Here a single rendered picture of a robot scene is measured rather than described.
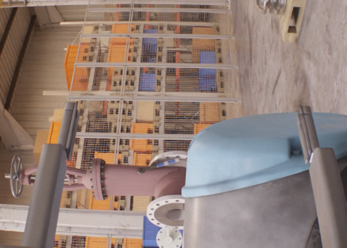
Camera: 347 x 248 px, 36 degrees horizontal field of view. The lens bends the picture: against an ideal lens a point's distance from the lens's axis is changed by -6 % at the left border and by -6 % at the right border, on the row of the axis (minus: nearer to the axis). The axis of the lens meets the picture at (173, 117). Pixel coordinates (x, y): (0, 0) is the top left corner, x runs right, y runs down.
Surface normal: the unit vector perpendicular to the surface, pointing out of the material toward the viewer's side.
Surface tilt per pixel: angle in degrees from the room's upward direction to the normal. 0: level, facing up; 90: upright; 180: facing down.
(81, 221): 90
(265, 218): 56
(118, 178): 92
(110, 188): 92
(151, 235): 90
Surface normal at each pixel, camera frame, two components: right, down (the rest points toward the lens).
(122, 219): 0.01, -0.66
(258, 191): -0.34, 0.21
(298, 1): -0.01, 0.84
